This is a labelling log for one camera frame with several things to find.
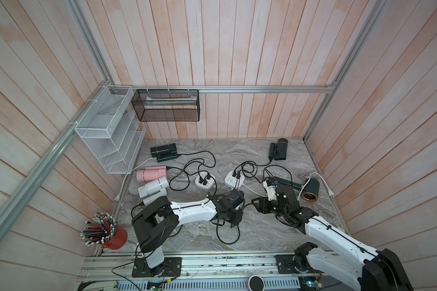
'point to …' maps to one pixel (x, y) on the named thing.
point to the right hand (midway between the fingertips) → (255, 199)
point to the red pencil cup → (118, 240)
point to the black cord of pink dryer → (169, 167)
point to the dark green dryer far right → (278, 150)
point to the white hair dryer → (154, 190)
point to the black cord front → (225, 242)
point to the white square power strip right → (231, 181)
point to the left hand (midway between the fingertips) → (237, 221)
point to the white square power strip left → (210, 182)
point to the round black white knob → (255, 283)
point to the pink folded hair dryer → (151, 173)
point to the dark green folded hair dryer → (164, 152)
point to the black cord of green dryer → (201, 179)
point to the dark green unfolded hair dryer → (311, 190)
